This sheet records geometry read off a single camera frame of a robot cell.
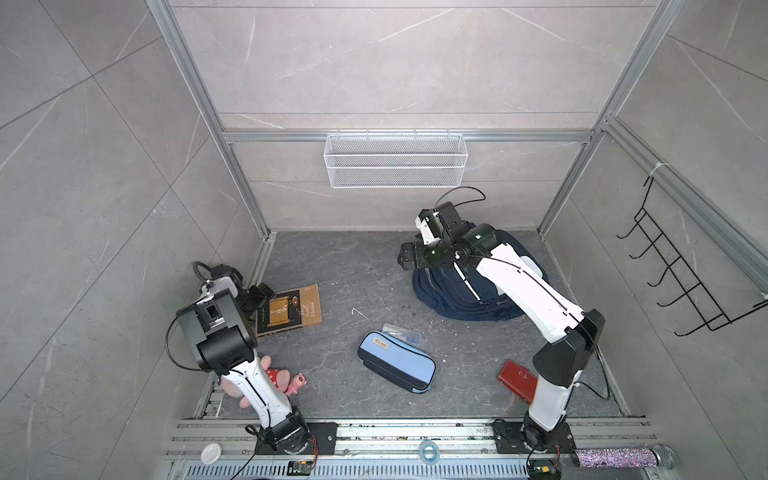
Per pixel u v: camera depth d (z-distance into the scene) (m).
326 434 0.73
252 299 0.88
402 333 0.91
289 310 0.95
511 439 0.73
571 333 0.45
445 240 0.58
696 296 0.65
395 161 1.01
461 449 0.73
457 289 0.93
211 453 0.70
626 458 0.68
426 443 0.74
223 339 0.52
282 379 0.77
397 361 0.82
